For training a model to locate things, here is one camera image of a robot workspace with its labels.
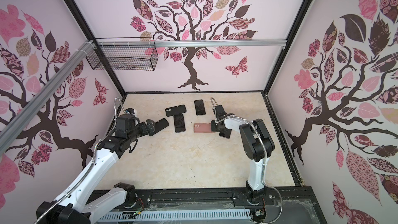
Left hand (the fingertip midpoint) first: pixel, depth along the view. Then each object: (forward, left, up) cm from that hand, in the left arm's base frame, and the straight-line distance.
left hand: (148, 126), depth 80 cm
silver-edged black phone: (+26, -27, -16) cm, 41 cm away
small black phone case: (+25, -10, -18) cm, 32 cm away
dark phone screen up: (+15, -13, -19) cm, 27 cm away
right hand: (+11, -38, -17) cm, 43 cm away
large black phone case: (+11, -1, -17) cm, 20 cm away
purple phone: (+8, -46, -22) cm, 51 cm away
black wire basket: (+43, +21, +16) cm, 51 cm away
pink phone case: (+10, -29, -17) cm, 35 cm away
